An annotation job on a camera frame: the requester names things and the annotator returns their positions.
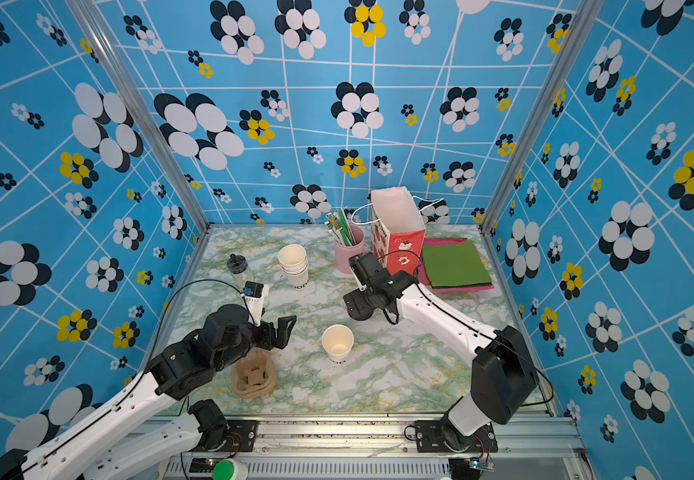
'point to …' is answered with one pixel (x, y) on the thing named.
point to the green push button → (223, 470)
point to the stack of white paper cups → (294, 263)
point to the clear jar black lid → (238, 267)
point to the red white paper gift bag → (397, 230)
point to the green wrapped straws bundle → (340, 227)
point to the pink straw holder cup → (343, 253)
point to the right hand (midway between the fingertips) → (367, 295)
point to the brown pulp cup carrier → (254, 376)
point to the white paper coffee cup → (337, 340)
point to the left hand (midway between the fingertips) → (283, 314)
